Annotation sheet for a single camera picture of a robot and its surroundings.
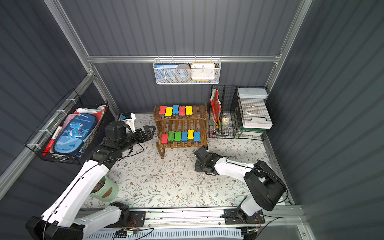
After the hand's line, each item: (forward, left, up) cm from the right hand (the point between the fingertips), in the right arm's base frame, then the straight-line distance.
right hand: (201, 164), depth 90 cm
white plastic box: (+21, -35, +15) cm, 43 cm away
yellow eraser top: (+21, +7, +25) cm, 34 cm away
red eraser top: (+19, +11, +25) cm, 34 cm away
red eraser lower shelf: (+9, +21, +14) cm, 27 cm away
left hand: (+5, +26, +27) cm, 38 cm away
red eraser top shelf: (+20, +22, +26) cm, 40 cm away
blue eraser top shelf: (+20, +15, +26) cm, 36 cm away
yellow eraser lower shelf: (+12, +6, +14) cm, 19 cm away
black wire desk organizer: (+35, -27, +11) cm, 45 cm away
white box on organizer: (+45, -36, +19) cm, 61 cm away
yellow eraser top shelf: (+20, +19, +25) cm, 37 cm away
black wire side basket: (+17, +67, +32) cm, 77 cm away
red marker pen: (-9, +67, +29) cm, 74 cm away
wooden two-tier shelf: (+21, +15, +11) cm, 28 cm away
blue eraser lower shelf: (+12, +10, +14) cm, 20 cm away
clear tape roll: (+30, -32, +17) cm, 47 cm away
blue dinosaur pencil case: (-4, +56, +32) cm, 65 cm away
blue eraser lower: (+12, +3, +13) cm, 18 cm away
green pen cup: (-18, +47, +9) cm, 51 cm away
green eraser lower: (+12, +14, +14) cm, 23 cm away
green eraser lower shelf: (+11, +18, +13) cm, 25 cm away
